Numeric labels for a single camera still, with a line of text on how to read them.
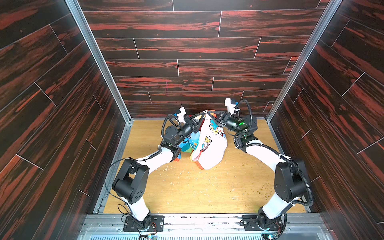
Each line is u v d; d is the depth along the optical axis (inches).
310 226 28.8
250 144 24.2
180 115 28.4
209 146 34.9
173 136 24.0
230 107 27.7
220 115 26.9
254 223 28.8
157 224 29.0
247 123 23.8
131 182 18.3
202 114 28.3
